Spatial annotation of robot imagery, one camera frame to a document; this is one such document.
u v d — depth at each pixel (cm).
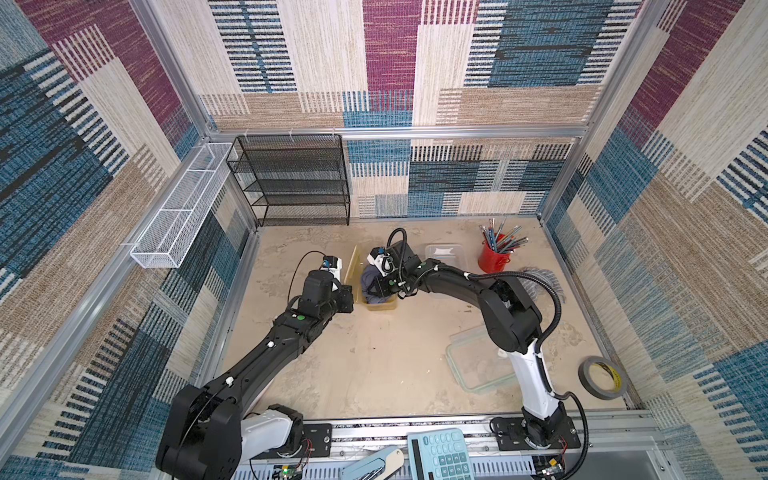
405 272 78
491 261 101
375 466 68
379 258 89
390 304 92
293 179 109
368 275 93
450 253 114
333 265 74
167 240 71
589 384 79
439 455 70
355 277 93
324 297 67
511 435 73
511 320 56
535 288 52
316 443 73
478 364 85
